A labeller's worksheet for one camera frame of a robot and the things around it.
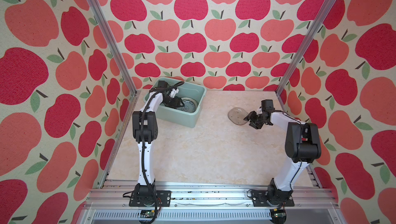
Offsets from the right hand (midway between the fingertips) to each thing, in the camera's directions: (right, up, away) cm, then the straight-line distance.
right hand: (249, 120), depth 99 cm
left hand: (-45, +10, +4) cm, 46 cm away
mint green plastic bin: (-36, +20, +2) cm, 41 cm away
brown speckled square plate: (-6, +2, +7) cm, 10 cm away
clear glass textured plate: (-39, +10, +7) cm, 41 cm away
